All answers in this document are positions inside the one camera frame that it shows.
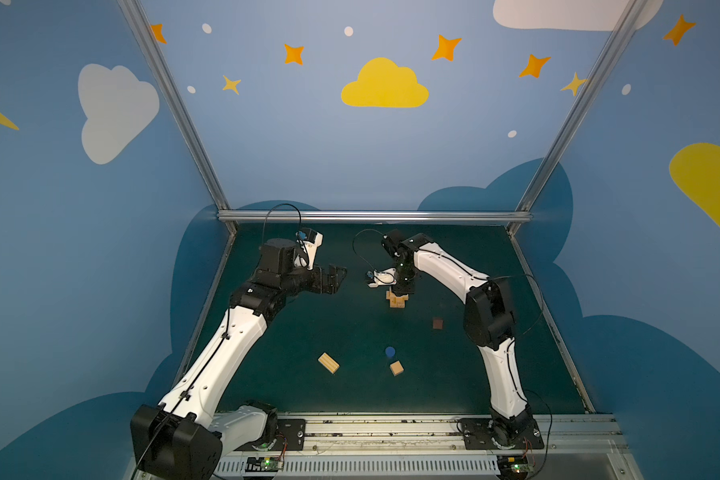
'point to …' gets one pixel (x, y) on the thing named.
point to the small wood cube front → (396, 368)
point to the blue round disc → (390, 351)
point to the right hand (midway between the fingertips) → (402, 281)
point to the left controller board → (264, 464)
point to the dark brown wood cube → (437, 323)
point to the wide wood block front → (327, 362)
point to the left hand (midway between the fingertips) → (335, 267)
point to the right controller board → (514, 466)
